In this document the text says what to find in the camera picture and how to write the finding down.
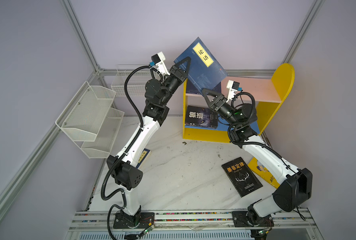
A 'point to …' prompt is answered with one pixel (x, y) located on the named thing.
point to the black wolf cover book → (200, 117)
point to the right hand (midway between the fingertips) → (201, 92)
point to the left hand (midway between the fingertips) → (192, 57)
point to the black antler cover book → (243, 179)
